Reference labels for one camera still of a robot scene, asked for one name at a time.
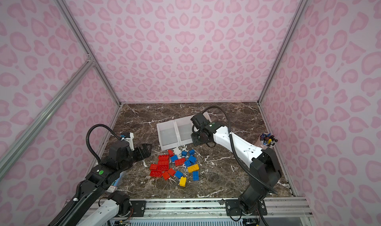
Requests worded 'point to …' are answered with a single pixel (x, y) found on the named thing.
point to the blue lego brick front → (195, 175)
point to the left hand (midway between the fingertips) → (146, 146)
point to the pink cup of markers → (267, 140)
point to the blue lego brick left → (178, 174)
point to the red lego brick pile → (161, 169)
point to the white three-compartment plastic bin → (176, 133)
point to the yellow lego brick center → (193, 168)
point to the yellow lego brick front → (183, 181)
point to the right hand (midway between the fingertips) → (198, 139)
